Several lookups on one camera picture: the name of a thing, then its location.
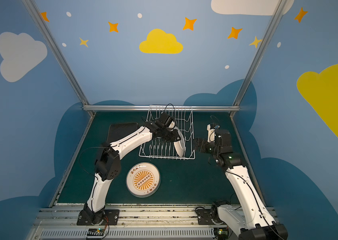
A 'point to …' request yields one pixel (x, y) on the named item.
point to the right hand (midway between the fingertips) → (202, 139)
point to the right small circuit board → (221, 231)
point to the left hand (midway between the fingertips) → (179, 137)
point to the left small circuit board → (95, 232)
